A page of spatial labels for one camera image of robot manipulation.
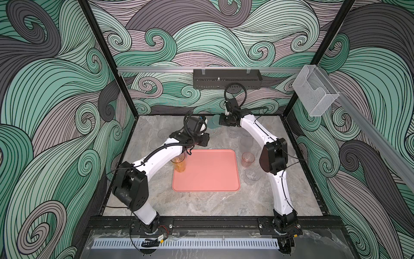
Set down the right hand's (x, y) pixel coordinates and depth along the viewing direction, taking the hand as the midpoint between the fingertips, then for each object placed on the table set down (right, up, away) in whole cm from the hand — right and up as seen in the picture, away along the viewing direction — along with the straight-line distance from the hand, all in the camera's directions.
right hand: (219, 121), depth 98 cm
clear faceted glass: (+17, -31, -10) cm, 37 cm away
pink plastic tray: (-7, -29, -8) cm, 31 cm away
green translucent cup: (-4, 0, -4) cm, 5 cm away
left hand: (-8, -8, -14) cm, 18 cm away
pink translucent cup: (+17, -23, -3) cm, 28 cm away
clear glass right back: (+11, -8, +10) cm, 16 cm away
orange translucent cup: (-21, -21, -22) cm, 37 cm away
